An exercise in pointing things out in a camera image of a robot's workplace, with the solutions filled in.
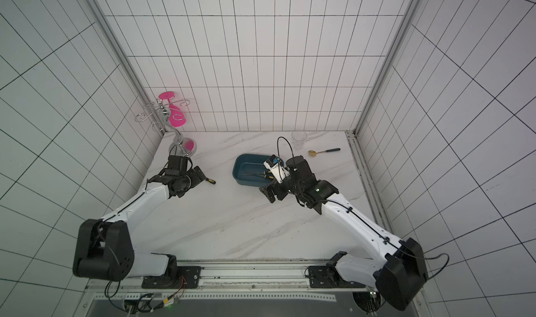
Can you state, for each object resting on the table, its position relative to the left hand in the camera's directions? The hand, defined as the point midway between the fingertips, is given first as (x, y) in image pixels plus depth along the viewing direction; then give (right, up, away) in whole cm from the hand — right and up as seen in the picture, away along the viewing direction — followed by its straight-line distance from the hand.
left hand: (196, 183), depth 90 cm
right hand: (+30, +3, -14) cm, 33 cm away
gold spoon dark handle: (+56, +13, +20) cm, 61 cm away
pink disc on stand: (-17, +41, +8) cm, 45 cm away
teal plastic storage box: (+22, +5, +15) cm, 27 cm away
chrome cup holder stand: (-15, +17, +20) cm, 30 cm away
